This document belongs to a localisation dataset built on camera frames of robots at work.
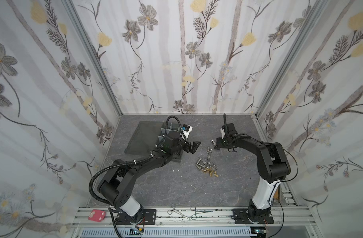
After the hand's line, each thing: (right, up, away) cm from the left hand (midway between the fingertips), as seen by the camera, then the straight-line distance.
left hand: (196, 137), depth 84 cm
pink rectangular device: (-52, -39, -9) cm, 66 cm away
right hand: (+18, -3, +15) cm, 24 cm away
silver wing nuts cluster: (+4, -18, +9) cm, 20 cm away
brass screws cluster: (+10, -21, +5) cm, 24 cm away
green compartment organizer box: (-35, 0, +25) cm, 43 cm away
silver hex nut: (+13, -4, +20) cm, 24 cm away
